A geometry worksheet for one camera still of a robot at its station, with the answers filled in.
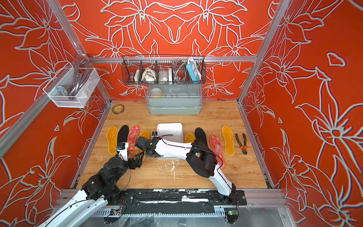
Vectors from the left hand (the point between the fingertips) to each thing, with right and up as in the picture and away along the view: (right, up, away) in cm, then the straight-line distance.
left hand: (137, 151), depth 78 cm
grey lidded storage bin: (+20, +31, +18) cm, 42 cm away
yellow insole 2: (0, +7, +20) cm, 21 cm away
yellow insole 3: (+31, +5, +18) cm, 36 cm away
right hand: (+5, -4, +8) cm, 10 cm away
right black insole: (+39, +6, +21) cm, 44 cm away
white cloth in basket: (+4, +46, +12) cm, 48 cm away
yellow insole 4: (+58, +6, +20) cm, 62 cm away
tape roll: (-28, +25, +37) cm, 53 cm away
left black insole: (-17, +6, +20) cm, 27 cm away
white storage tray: (+20, +10, +22) cm, 32 cm away
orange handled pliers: (+66, -1, +13) cm, 67 cm away
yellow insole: (-24, +4, +19) cm, 31 cm away
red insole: (-10, +8, +22) cm, 25 cm away
